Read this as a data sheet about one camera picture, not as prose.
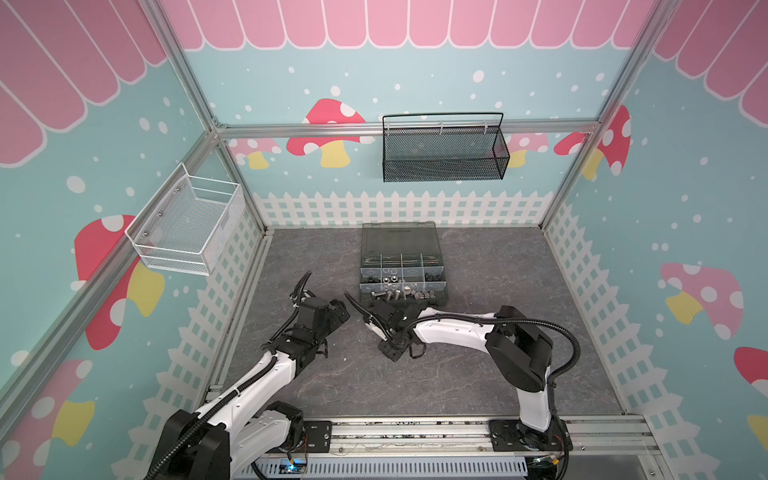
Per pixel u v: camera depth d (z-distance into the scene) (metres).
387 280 1.03
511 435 0.74
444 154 0.94
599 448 0.76
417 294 1.00
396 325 0.66
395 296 0.99
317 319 0.68
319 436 0.75
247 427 0.56
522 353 0.49
